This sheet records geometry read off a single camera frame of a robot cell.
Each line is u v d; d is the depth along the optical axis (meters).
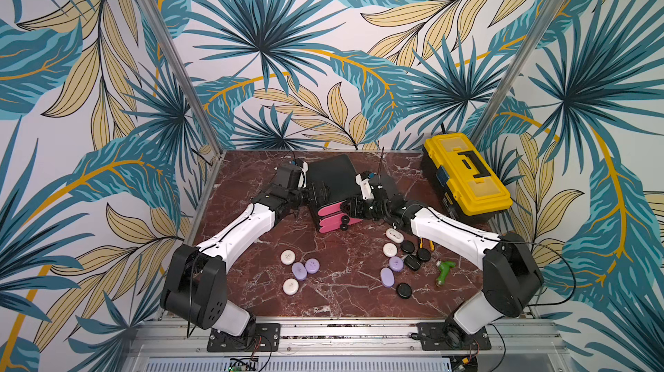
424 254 0.88
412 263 0.87
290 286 0.82
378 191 0.66
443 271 0.86
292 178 0.66
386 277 0.84
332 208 0.82
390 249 0.90
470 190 0.86
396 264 0.86
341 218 0.87
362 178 0.79
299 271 0.84
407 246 0.90
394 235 0.93
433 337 0.72
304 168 0.80
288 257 0.88
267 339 0.73
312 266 0.86
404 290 0.81
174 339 0.75
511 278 0.44
